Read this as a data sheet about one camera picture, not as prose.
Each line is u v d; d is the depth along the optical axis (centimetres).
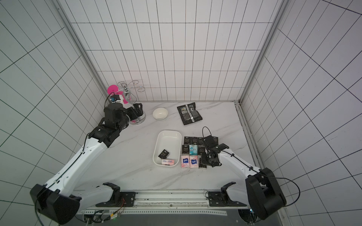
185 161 84
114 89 88
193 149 89
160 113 107
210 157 62
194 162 84
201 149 90
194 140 95
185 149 90
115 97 63
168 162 81
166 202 73
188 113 110
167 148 90
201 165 83
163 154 87
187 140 94
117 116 54
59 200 36
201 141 94
